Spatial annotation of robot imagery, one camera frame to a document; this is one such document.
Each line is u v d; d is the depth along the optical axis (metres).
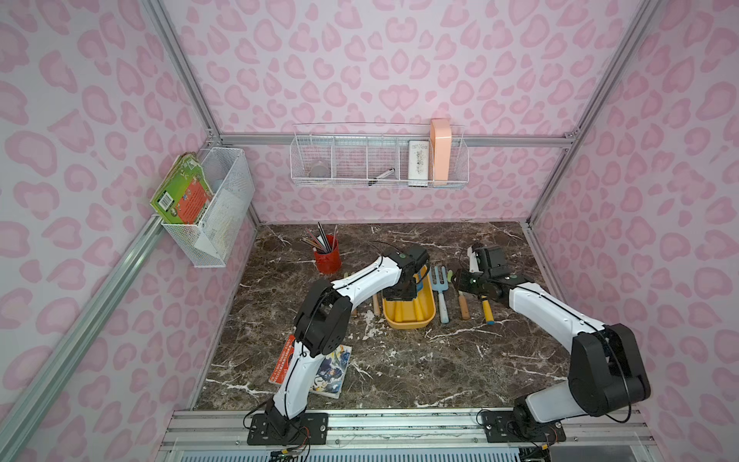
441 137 0.82
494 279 0.67
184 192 0.71
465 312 0.93
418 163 0.91
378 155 0.98
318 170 0.96
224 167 0.82
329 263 1.02
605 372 0.42
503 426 0.72
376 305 0.95
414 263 0.74
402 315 0.93
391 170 0.98
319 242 1.01
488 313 0.92
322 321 0.54
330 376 0.80
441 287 1.00
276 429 0.63
